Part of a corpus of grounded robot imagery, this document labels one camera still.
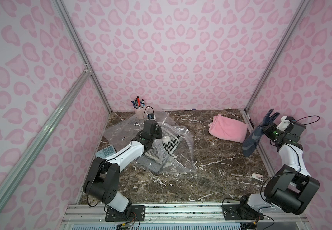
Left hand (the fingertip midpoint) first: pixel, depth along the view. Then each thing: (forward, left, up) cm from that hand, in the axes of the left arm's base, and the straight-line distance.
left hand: (158, 125), depth 90 cm
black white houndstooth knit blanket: (-9, -7, -11) cm, 15 cm away
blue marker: (+22, +20, -3) cm, 30 cm away
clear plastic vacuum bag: (-11, -9, -16) cm, 22 cm away
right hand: (-3, -61, +7) cm, 61 cm away
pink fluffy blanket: (+7, -50, -13) cm, 52 cm away
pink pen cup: (+18, +16, -8) cm, 25 cm away
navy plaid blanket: (-12, -54, +1) cm, 55 cm away
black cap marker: (+24, +13, -3) cm, 27 cm away
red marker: (+23, +16, 0) cm, 28 cm away
